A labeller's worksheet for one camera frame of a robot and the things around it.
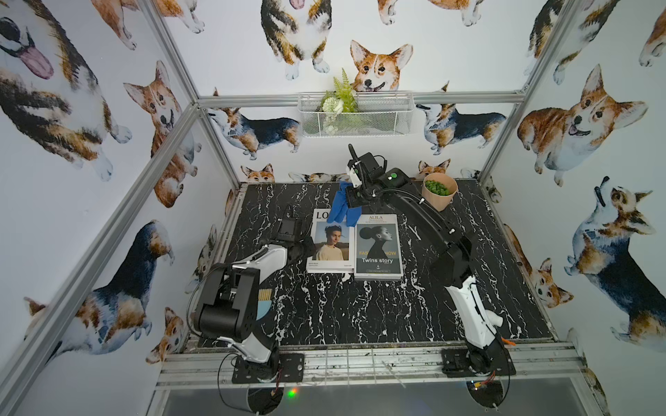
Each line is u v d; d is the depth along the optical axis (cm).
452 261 53
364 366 75
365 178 67
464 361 73
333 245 95
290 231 75
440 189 104
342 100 82
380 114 92
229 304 46
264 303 86
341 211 90
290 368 73
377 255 93
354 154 72
